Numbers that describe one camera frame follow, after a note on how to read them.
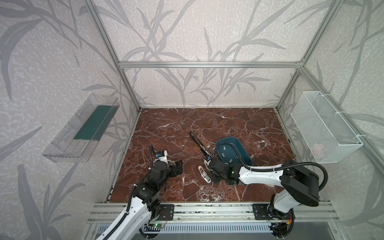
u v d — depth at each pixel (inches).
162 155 28.1
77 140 25.1
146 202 21.6
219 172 25.9
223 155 36.9
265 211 28.9
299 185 17.0
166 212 29.0
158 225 27.6
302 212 29.7
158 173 23.6
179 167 29.0
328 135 24.8
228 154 36.9
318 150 28.8
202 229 30.3
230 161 35.7
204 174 33.3
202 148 37.8
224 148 37.9
